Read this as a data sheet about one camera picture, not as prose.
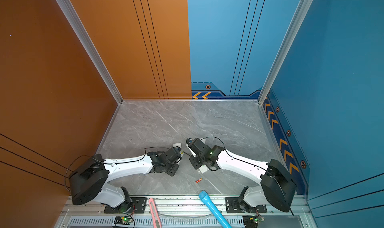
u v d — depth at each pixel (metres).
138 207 0.74
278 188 0.40
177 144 0.95
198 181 0.81
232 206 0.72
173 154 0.68
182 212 0.73
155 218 0.70
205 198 0.73
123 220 0.71
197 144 0.63
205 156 0.61
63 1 0.71
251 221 0.70
